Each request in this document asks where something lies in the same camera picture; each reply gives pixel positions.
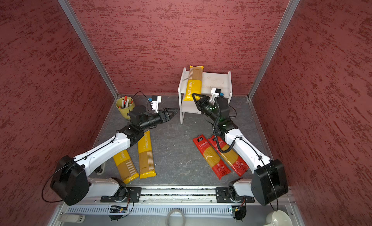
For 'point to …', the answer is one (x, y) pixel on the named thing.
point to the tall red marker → (125, 100)
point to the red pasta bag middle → (233, 157)
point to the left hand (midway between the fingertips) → (177, 114)
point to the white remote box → (74, 218)
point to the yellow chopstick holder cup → (120, 104)
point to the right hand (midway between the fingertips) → (189, 97)
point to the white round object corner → (278, 218)
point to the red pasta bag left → (219, 167)
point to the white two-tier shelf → (209, 80)
